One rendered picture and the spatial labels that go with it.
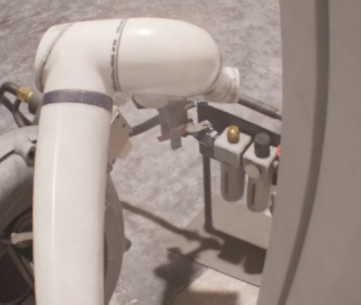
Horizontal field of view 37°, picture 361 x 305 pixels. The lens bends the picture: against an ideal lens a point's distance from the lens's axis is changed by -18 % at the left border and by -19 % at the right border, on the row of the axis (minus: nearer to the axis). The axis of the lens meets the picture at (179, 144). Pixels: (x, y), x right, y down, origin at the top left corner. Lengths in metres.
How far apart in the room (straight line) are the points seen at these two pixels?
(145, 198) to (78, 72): 1.42
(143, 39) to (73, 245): 0.30
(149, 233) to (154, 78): 1.32
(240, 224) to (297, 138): 1.96
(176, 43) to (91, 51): 0.12
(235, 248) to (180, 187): 0.36
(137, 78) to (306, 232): 0.69
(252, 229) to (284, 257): 1.91
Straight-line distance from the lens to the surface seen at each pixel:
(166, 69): 0.84
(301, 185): 0.16
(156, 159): 2.36
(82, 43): 0.86
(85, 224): 0.83
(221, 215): 2.15
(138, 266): 2.03
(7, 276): 1.49
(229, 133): 1.72
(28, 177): 1.07
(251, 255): 2.03
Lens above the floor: 1.65
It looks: 43 degrees down
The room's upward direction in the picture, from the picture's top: 5 degrees counter-clockwise
